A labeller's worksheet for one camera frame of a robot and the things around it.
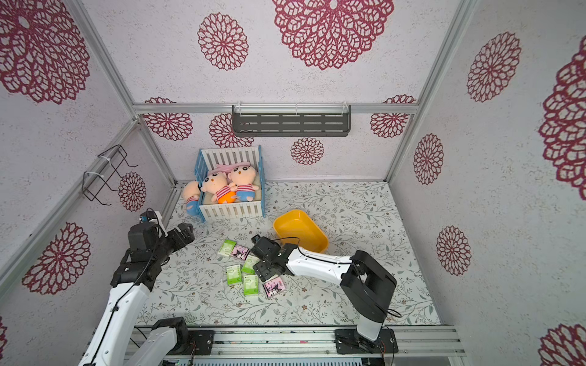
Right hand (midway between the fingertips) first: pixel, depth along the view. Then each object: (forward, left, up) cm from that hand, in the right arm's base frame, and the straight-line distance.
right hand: (274, 264), depth 87 cm
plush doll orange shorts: (+33, +28, +9) cm, 44 cm away
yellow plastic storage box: (+20, -7, -5) cm, 22 cm away
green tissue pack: (+8, +21, -2) cm, 22 cm away
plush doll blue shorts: (+35, +16, +10) cm, 40 cm away
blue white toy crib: (+47, +36, +12) cm, 60 cm away
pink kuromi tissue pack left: (+6, +15, -1) cm, 16 cm away
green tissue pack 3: (-4, +15, -2) cm, 16 cm away
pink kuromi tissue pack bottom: (-8, 0, -2) cm, 8 cm away
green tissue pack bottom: (-8, +8, -1) cm, 11 cm away
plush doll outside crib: (+33, +41, +4) cm, 53 cm away
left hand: (+4, +31, +16) cm, 35 cm away
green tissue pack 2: (0, +10, -2) cm, 11 cm away
